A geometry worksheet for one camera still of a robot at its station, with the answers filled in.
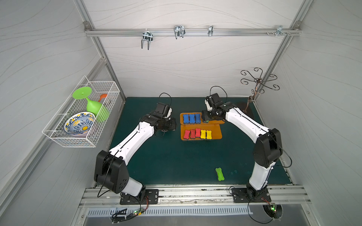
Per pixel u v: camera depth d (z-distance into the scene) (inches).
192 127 39.2
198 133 37.9
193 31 30.8
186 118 34.8
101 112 24.8
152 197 29.0
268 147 18.8
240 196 28.8
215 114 25.6
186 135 37.7
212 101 27.6
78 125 24.3
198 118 34.4
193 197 29.3
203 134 37.7
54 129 21.8
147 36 30.8
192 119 34.1
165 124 27.0
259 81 34.8
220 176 31.2
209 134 37.6
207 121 33.9
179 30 30.1
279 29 30.1
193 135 37.5
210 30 31.0
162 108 25.1
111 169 16.2
